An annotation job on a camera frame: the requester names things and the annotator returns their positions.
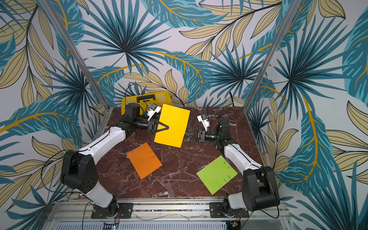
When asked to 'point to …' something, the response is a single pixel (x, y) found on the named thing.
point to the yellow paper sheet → (176, 118)
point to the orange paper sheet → (144, 160)
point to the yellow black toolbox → (143, 100)
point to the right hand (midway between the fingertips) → (188, 134)
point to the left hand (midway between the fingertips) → (166, 129)
